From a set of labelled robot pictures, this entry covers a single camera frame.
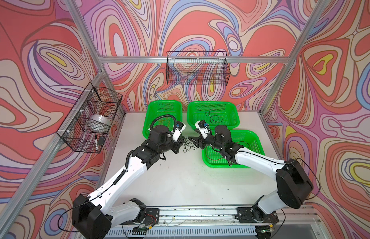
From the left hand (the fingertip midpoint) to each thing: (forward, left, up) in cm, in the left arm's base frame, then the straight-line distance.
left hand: (185, 136), depth 75 cm
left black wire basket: (+2, +49, +4) cm, 50 cm away
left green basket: (+43, +23, -21) cm, 53 cm away
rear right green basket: (+42, -9, -23) cm, 49 cm away
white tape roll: (+3, +41, +8) cm, 42 cm away
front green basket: (+13, -41, -21) cm, 48 cm away
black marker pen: (-4, +44, 0) cm, 44 cm away
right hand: (+4, -5, -5) cm, 8 cm away
